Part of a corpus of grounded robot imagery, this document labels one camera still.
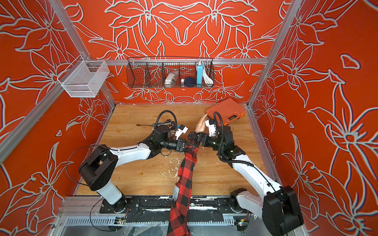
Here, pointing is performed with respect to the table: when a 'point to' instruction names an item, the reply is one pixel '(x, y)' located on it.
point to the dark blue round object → (190, 82)
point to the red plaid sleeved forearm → (178, 223)
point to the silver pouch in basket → (171, 79)
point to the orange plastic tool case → (228, 109)
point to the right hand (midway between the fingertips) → (191, 137)
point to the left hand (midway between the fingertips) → (194, 148)
